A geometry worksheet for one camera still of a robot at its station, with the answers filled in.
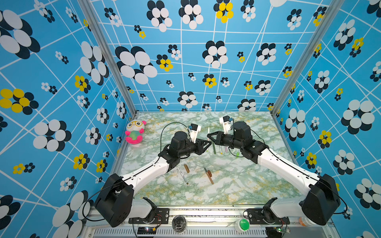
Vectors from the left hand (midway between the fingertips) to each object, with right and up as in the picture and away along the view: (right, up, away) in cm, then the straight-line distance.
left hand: (211, 142), depth 75 cm
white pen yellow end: (+9, -8, +22) cm, 25 cm away
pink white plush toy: (-50, +3, +25) cm, 56 cm away
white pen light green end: (-1, +5, 0) cm, 6 cm away
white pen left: (-18, -19, +14) cm, 29 cm away
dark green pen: (+5, -7, +24) cm, 25 cm away
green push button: (+12, -35, -11) cm, 39 cm away
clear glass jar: (-15, -33, -13) cm, 39 cm away
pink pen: (+13, -7, +23) cm, 28 cm away
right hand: (-1, +3, 0) cm, 4 cm away
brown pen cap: (-13, -18, +15) cm, 26 cm away
